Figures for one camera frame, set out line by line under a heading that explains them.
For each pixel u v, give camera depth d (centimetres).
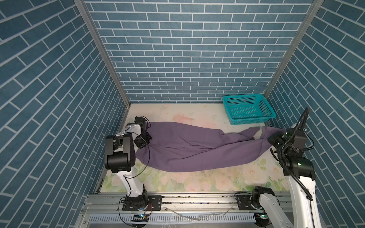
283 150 49
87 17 74
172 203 75
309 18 75
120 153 50
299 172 44
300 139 47
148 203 73
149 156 90
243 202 74
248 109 120
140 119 82
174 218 74
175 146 94
